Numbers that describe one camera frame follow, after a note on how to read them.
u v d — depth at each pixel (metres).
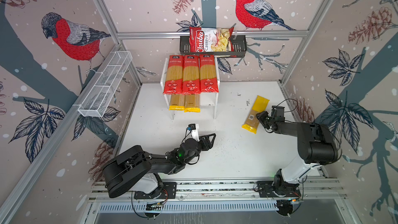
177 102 0.86
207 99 0.89
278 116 0.77
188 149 0.62
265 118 0.88
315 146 0.48
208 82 0.73
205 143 0.73
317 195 0.73
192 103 0.86
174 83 0.72
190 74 0.76
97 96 0.73
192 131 0.75
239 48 0.95
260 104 1.07
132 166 0.49
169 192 0.73
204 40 0.88
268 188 0.73
